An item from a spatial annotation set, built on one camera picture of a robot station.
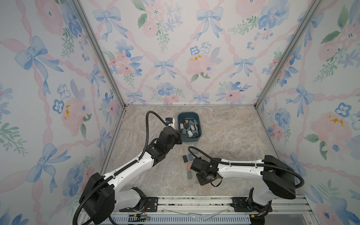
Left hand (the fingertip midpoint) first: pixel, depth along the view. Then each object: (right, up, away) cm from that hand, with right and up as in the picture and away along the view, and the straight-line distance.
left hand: (181, 130), depth 80 cm
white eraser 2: (+8, 0, +23) cm, 25 cm away
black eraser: (+3, -19, +10) cm, 22 cm away
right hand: (+12, -30, +2) cm, 32 cm away
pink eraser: (+11, 0, +23) cm, 25 cm away
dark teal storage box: (+1, +9, +29) cm, 30 cm away
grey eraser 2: (+2, -2, +23) cm, 23 cm away
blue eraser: (+10, -5, +20) cm, 23 cm away
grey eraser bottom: (+5, -27, +4) cm, 28 cm away
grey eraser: (+8, +4, +26) cm, 28 cm away
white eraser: (0, +1, +26) cm, 26 cm away
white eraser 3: (+6, -4, +20) cm, 21 cm away
